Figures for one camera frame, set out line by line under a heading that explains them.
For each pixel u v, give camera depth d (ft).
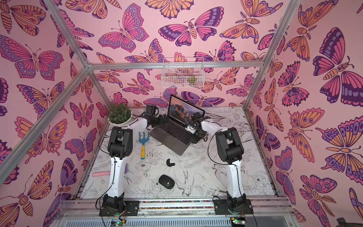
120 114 3.09
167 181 2.62
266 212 2.41
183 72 3.13
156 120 3.12
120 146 2.02
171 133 3.39
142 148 3.17
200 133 2.86
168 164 2.95
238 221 2.32
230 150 1.86
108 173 2.86
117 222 2.35
